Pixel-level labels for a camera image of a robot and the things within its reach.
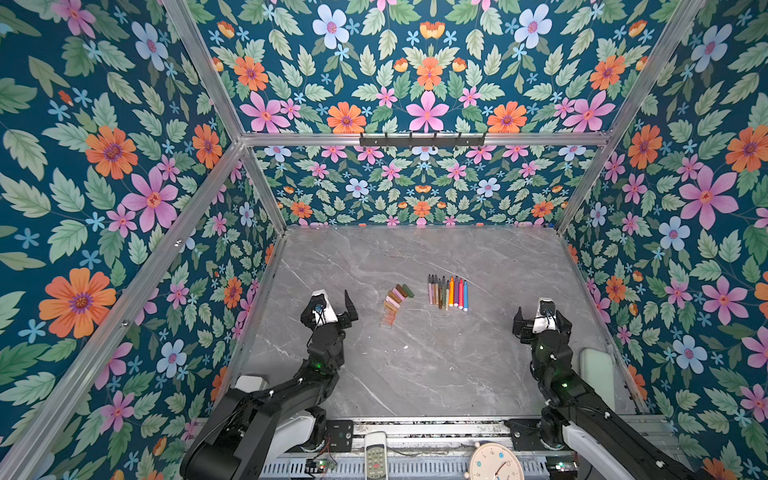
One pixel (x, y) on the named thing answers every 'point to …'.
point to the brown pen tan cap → (440, 294)
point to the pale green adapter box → (596, 369)
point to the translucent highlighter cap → (389, 312)
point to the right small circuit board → (562, 463)
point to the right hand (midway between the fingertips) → (538, 310)
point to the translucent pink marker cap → (390, 319)
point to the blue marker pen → (466, 296)
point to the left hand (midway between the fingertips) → (332, 289)
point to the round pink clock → (495, 461)
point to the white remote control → (376, 455)
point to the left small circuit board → (321, 464)
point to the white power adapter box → (251, 383)
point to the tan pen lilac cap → (436, 290)
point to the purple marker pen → (456, 290)
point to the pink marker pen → (461, 291)
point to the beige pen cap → (389, 305)
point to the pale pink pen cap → (392, 302)
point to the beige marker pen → (447, 295)
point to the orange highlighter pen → (451, 291)
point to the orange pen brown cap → (433, 290)
